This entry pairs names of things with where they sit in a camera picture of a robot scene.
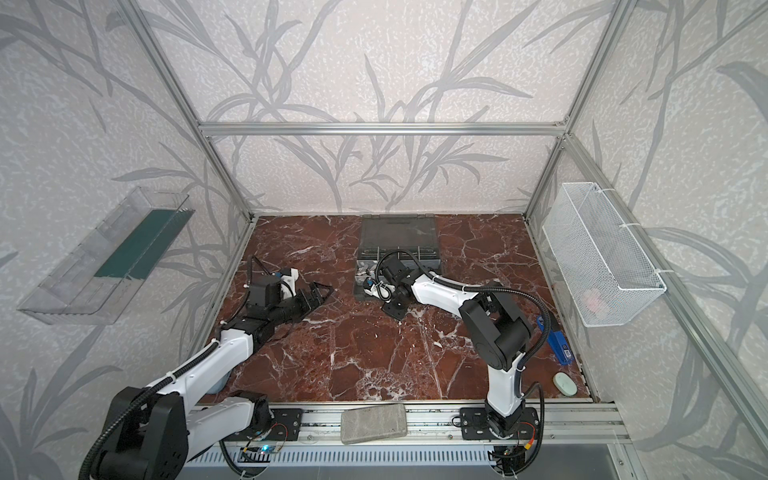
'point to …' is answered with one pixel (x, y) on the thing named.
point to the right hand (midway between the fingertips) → (392, 296)
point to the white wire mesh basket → (604, 270)
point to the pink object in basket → (594, 304)
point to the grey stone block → (361, 425)
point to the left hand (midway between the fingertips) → (328, 287)
